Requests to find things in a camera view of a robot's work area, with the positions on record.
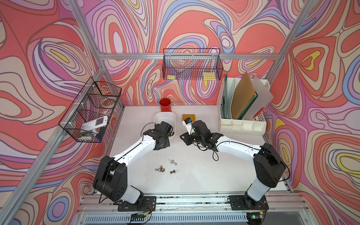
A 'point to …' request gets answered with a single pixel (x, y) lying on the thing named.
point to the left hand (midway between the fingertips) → (165, 144)
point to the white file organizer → (238, 126)
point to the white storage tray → (169, 117)
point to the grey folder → (264, 96)
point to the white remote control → (97, 123)
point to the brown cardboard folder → (243, 92)
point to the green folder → (224, 101)
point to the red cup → (165, 105)
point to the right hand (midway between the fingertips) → (182, 139)
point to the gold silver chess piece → (161, 169)
